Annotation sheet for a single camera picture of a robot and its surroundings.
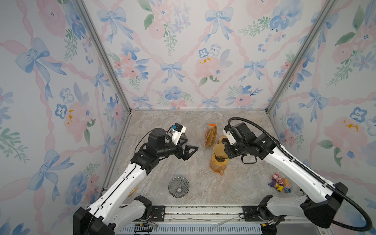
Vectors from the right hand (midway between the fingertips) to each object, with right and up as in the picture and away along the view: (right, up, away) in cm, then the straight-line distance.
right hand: (225, 149), depth 75 cm
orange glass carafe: (-1, -14, +15) cm, 21 cm away
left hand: (-17, +3, -5) cm, 18 cm away
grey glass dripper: (-24, -22, +5) cm, 33 cm away
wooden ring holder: (-4, -8, +7) cm, 11 cm away
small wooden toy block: (-49, -24, +5) cm, 55 cm away
